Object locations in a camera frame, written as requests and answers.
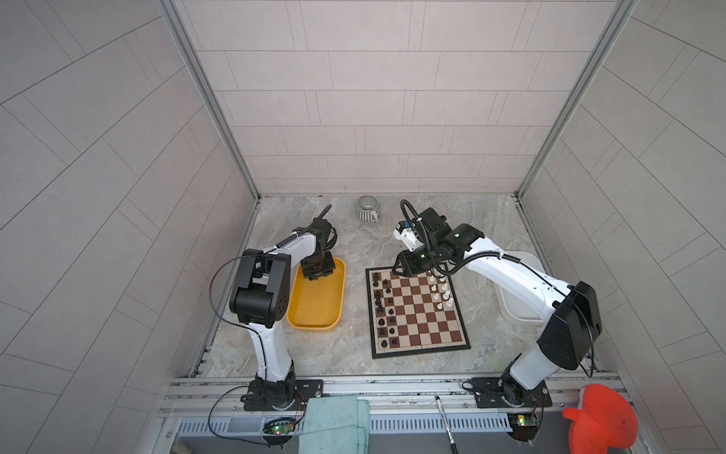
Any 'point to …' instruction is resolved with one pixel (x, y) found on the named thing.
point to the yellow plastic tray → (317, 304)
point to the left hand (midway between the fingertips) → (331, 268)
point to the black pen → (451, 439)
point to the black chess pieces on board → (386, 311)
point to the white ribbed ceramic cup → (368, 208)
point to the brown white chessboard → (414, 314)
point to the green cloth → (336, 425)
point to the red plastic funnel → (604, 420)
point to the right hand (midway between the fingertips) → (396, 270)
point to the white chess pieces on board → (446, 295)
